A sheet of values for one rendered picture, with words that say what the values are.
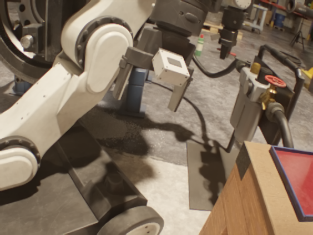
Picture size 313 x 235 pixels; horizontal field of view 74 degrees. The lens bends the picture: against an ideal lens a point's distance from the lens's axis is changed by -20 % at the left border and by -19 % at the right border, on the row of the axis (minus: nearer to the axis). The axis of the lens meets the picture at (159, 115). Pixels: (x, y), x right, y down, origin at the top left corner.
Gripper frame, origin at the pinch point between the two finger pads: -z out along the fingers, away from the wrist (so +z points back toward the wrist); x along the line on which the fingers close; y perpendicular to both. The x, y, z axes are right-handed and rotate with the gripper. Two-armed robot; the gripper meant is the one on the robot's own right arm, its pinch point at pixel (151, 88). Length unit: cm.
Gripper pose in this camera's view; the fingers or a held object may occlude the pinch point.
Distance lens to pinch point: 42.8
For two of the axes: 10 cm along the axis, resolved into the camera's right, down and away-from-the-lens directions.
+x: 8.5, 1.8, 5.0
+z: 3.4, -9.0, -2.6
